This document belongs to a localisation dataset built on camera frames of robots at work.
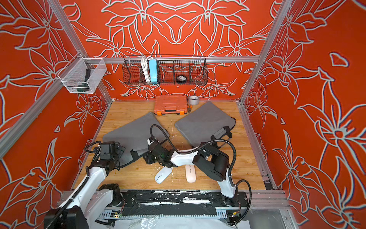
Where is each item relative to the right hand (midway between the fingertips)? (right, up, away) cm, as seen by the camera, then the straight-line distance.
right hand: (145, 153), depth 85 cm
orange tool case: (+13, +32, +31) cm, 46 cm away
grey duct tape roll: (+33, +36, +32) cm, 58 cm away
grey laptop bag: (+36, +17, +16) cm, 43 cm away
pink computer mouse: (+28, -10, -6) cm, 30 cm away
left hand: (-17, +1, +1) cm, 17 cm away
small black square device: (+22, +49, +10) cm, 54 cm away
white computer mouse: (+12, -11, -6) cm, 17 cm away
